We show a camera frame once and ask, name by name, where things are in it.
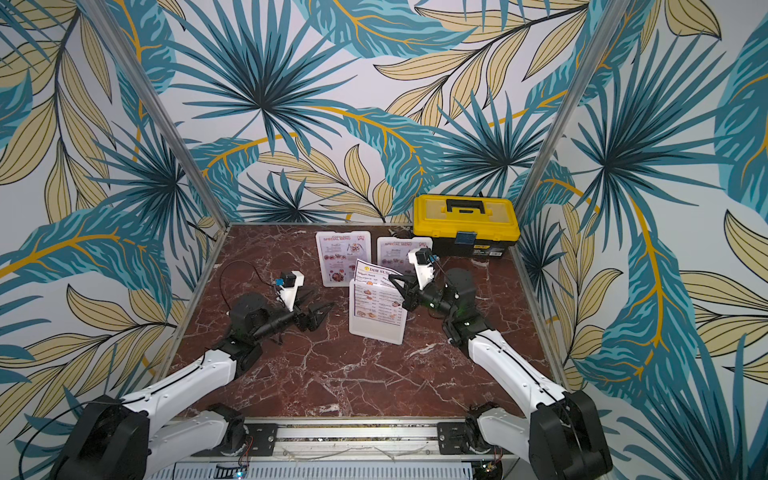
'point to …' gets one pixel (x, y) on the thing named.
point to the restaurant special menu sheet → (394, 255)
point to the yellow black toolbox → (468, 226)
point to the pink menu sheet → (340, 254)
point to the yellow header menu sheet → (376, 295)
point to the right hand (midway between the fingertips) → (392, 276)
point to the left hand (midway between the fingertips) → (324, 299)
